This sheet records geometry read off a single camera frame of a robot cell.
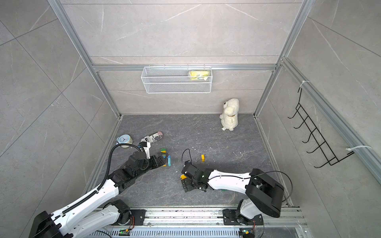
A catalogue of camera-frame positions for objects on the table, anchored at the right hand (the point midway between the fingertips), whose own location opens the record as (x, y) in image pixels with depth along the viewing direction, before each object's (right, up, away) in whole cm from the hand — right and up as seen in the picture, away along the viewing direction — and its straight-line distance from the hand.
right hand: (189, 183), depth 84 cm
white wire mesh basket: (-10, +65, +17) cm, 68 cm away
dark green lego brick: (-18, +17, +14) cm, 28 cm away
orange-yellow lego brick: (-18, +16, +15) cm, 28 cm away
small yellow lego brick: (+9, +13, +9) cm, 18 cm away
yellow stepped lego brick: (-4, +3, +2) cm, 5 cm away
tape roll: (-45, +24, +17) cm, 54 cm away
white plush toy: (+28, +39, +20) cm, 52 cm away
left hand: (-14, +18, -5) cm, 23 cm away
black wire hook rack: (+59, +21, -23) cm, 67 cm away
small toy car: (-26, +25, +18) cm, 40 cm away
